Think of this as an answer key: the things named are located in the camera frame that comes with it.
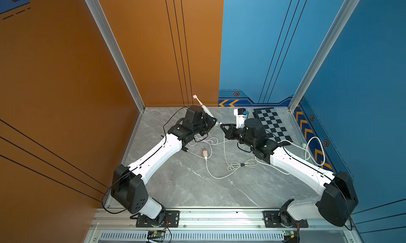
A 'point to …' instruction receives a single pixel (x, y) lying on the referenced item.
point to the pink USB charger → (205, 152)
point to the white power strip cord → (301, 146)
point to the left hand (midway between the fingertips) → (218, 117)
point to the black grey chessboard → (273, 124)
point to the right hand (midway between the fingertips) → (220, 125)
